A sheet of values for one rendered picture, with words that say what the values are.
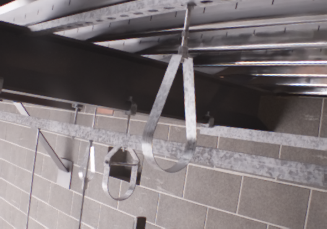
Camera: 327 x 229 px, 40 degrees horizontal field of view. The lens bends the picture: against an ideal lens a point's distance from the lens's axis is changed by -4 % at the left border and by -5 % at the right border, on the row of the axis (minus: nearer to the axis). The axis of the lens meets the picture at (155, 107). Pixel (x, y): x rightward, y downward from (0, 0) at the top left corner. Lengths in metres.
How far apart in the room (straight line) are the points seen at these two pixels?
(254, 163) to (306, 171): 0.14
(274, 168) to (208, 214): 1.48
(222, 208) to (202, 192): 0.17
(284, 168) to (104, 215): 2.35
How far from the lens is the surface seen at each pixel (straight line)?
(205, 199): 2.49
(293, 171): 0.99
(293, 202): 2.14
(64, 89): 1.62
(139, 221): 0.87
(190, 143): 0.86
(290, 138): 1.66
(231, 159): 1.10
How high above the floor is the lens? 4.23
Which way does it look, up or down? 3 degrees up
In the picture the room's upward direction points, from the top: 8 degrees clockwise
